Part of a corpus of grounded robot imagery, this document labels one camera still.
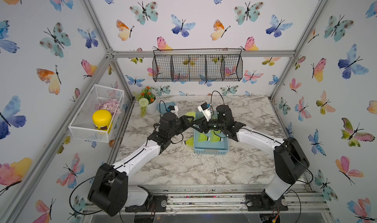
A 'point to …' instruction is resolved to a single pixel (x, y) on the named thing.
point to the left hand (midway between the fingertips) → (195, 117)
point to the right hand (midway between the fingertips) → (193, 122)
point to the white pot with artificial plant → (147, 101)
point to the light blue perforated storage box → (208, 148)
